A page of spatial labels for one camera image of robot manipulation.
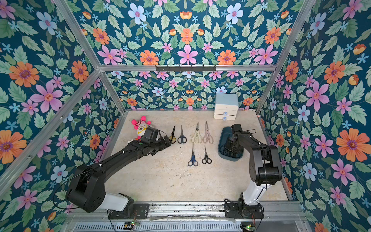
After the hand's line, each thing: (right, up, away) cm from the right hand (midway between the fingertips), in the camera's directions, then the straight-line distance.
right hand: (230, 148), depth 96 cm
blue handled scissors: (-25, -8, -4) cm, 27 cm away
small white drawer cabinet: (-1, +30, +9) cm, 31 cm away
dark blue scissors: (-33, +6, +6) cm, 34 cm away
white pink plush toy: (-63, +15, +5) cm, 64 cm away
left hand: (-40, +5, -8) cm, 41 cm away
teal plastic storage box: (-3, +5, +6) cm, 9 cm away
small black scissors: (-17, -7, -3) cm, 18 cm away
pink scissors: (-15, +7, +9) cm, 18 cm away
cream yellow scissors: (-23, +7, +8) cm, 25 cm away
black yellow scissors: (-41, +7, +6) cm, 42 cm away
